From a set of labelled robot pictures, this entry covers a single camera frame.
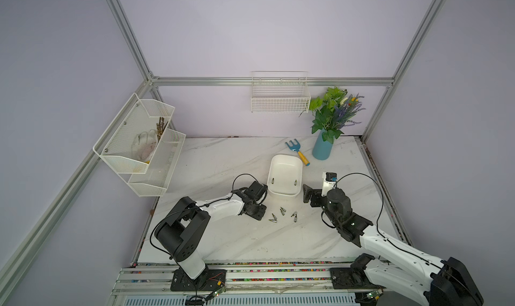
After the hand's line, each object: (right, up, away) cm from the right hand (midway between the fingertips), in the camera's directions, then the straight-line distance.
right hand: (314, 187), depth 83 cm
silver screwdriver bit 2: (-5, 0, +18) cm, 18 cm away
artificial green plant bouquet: (+10, +33, +3) cm, 35 cm away
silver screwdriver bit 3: (-13, -12, +8) cm, 19 cm away
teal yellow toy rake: (-2, +18, +31) cm, 37 cm away
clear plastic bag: (-69, +18, -5) cm, 72 cm away
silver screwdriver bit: (-17, 0, +17) cm, 24 cm away
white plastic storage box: (-10, +4, +22) cm, 24 cm away
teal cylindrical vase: (+10, +17, +24) cm, 31 cm away
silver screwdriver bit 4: (-16, -15, +5) cm, 23 cm away
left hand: (-24, -13, +7) cm, 28 cm away
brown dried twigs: (-64, +25, -2) cm, 69 cm away
